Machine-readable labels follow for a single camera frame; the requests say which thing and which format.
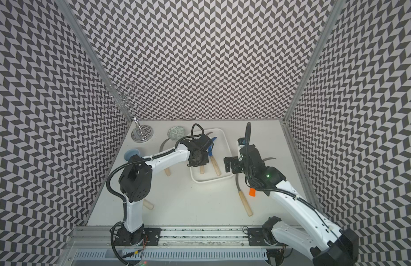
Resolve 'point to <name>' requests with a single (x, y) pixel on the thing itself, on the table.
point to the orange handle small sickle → (252, 192)
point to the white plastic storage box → (220, 149)
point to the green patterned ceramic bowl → (175, 132)
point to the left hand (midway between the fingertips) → (203, 163)
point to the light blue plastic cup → (130, 152)
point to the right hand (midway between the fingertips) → (234, 161)
